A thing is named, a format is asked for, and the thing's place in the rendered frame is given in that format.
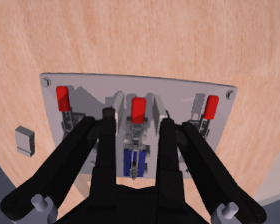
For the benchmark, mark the grey fixture plate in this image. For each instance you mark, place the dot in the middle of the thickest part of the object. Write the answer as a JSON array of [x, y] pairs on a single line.
[[90, 93]]

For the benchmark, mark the grey rectangular metal plate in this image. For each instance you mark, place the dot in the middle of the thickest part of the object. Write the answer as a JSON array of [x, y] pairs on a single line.
[[25, 141]]

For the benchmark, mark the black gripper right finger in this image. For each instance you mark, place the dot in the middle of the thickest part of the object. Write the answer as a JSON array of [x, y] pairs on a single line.
[[224, 200]]

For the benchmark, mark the blue flat rectangular block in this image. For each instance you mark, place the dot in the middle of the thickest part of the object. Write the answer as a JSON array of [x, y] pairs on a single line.
[[128, 157]]

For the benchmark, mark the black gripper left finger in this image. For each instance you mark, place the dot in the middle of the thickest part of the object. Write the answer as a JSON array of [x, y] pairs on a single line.
[[38, 199]]

